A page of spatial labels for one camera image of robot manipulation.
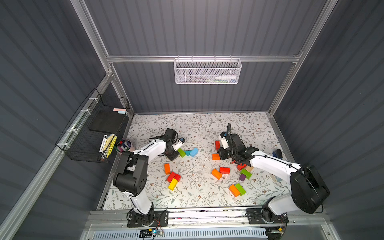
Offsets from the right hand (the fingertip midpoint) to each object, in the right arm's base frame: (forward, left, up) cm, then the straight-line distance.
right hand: (220, 150), depth 88 cm
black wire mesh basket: (-3, +66, +18) cm, 69 cm away
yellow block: (-18, +27, -7) cm, 33 cm away
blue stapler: (+1, -37, -6) cm, 38 cm away
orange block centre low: (-11, +2, -8) cm, 14 cm away
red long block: (-13, +29, -8) cm, 33 cm away
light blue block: (+3, +16, -7) cm, 18 cm away
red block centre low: (-8, -3, -11) cm, 14 cm away
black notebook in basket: (+6, +63, +19) cm, 66 cm away
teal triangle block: (+2, +20, -6) cm, 21 cm away
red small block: (-14, +25, -6) cm, 29 cm away
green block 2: (-11, -16, -8) cm, 21 cm away
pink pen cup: (+1, +57, +4) cm, 57 cm away
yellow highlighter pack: (-11, +52, +25) cm, 58 cm away
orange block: (-8, +32, -8) cm, 34 cm away
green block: (+2, +24, -7) cm, 25 cm away
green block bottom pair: (-19, -10, -9) cm, 24 cm away
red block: (-7, -12, -8) cm, 16 cm away
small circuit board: (-40, +37, -12) cm, 56 cm away
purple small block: (-13, -12, -9) cm, 20 cm away
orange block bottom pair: (-20, -7, -8) cm, 23 cm away
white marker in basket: (+38, -4, +25) cm, 46 cm away
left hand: (+1, +30, -6) cm, 31 cm away
